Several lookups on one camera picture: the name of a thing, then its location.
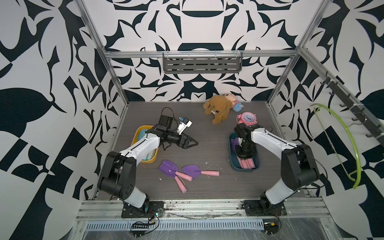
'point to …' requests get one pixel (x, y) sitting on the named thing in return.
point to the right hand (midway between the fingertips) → (241, 155)
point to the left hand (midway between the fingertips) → (193, 139)
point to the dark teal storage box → (234, 161)
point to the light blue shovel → (150, 155)
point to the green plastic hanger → (315, 106)
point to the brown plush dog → (219, 106)
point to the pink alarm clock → (248, 118)
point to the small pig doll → (237, 106)
